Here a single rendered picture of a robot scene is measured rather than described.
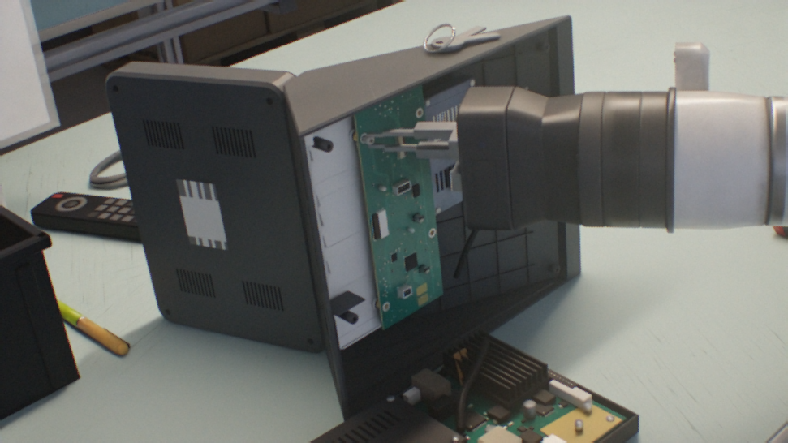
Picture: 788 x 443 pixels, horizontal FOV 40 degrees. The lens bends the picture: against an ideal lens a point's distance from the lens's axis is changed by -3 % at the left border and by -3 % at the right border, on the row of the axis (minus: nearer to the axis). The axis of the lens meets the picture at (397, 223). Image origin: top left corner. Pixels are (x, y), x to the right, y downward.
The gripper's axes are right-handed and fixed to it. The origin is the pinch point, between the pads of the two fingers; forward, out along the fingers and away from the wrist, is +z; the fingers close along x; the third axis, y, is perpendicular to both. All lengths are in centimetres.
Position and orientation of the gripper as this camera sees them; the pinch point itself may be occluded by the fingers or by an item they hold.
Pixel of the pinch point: (369, 140)
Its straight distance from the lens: 66.1
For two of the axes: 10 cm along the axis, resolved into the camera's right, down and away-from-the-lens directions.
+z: -9.7, -0.2, 2.6
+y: -2.4, 4.7, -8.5
